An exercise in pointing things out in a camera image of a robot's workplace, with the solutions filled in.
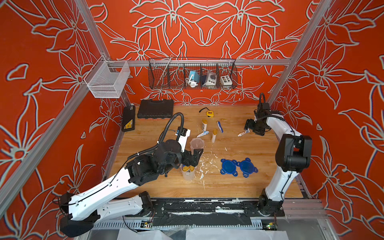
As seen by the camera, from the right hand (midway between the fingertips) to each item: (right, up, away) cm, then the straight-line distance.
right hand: (246, 128), depth 95 cm
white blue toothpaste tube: (-27, -4, +6) cm, 28 cm away
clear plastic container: (-33, -8, -9) cm, 35 cm away
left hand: (-35, -6, -32) cm, 47 cm away
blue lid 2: (-3, -23, -9) cm, 25 cm away
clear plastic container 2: (-38, -26, -13) cm, 48 cm away
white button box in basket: (-14, +31, 0) cm, 34 cm away
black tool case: (-64, +14, +19) cm, 68 cm away
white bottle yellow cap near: (-36, -20, -19) cm, 45 cm away
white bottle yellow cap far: (-27, +2, +3) cm, 27 cm away
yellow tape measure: (-22, +10, +18) cm, 30 cm away
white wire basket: (-90, +32, -2) cm, 96 cm away
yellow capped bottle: (-39, -20, -19) cm, 48 cm away
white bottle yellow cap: (-22, -5, -3) cm, 22 cm away
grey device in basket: (-24, +31, -4) cm, 39 cm away
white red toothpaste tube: (+2, -3, +7) cm, 8 cm away
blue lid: (-13, -23, -7) cm, 27 cm away
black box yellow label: (-84, +7, +16) cm, 86 cm away
